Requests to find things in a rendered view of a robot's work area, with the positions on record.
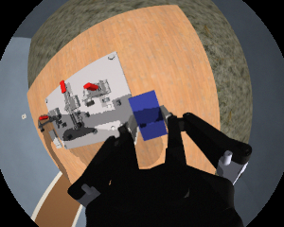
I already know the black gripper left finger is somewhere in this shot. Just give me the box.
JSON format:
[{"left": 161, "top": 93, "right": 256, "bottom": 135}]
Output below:
[{"left": 67, "top": 114, "right": 139, "bottom": 212}]

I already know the blue rectangular block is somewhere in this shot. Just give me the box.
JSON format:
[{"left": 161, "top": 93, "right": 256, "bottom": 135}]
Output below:
[{"left": 128, "top": 90, "right": 168, "bottom": 141}]

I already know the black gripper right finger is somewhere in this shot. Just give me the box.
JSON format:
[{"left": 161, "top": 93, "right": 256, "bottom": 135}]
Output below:
[{"left": 160, "top": 105, "right": 252, "bottom": 206}]

